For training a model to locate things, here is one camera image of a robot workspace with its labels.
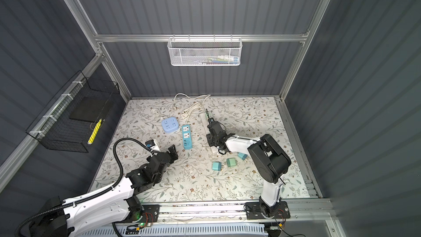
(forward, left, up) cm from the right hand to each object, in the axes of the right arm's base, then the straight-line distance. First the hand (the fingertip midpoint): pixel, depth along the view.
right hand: (213, 135), depth 96 cm
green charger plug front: (-15, -9, -2) cm, 18 cm away
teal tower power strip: (0, +16, 0) cm, 16 cm away
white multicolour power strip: (+10, +6, -2) cm, 12 cm away
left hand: (-13, +22, +8) cm, 27 cm away
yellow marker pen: (-13, +51, +25) cm, 58 cm away
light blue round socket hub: (+8, +28, 0) cm, 29 cm away
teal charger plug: (-12, -16, -2) cm, 20 cm away
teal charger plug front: (-18, -2, -2) cm, 18 cm away
